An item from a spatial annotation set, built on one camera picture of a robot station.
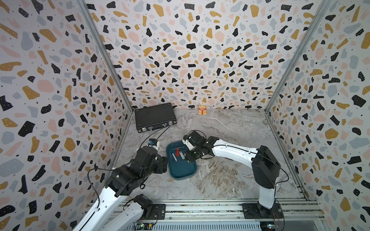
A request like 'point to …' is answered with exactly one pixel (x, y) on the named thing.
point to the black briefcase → (151, 118)
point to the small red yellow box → (202, 109)
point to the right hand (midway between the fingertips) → (186, 157)
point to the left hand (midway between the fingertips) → (163, 159)
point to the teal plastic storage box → (179, 167)
